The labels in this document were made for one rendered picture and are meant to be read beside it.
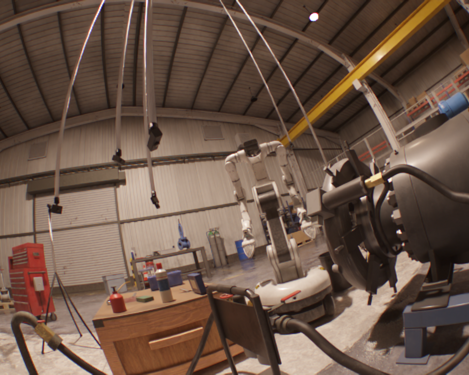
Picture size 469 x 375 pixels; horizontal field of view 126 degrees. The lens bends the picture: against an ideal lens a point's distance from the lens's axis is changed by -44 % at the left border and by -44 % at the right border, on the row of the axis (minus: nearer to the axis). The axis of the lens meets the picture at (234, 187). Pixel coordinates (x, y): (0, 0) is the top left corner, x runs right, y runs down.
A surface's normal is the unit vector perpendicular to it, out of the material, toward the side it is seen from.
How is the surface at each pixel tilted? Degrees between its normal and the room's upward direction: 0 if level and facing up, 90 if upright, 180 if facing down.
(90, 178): 90
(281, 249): 76
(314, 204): 67
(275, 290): 45
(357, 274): 115
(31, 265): 90
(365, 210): 72
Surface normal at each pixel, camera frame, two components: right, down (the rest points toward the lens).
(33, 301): 0.96, -0.28
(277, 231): -0.29, -0.52
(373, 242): -0.70, 0.41
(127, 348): 0.46, -0.35
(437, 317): -0.85, 0.08
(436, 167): -0.88, -0.29
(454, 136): -0.80, -0.56
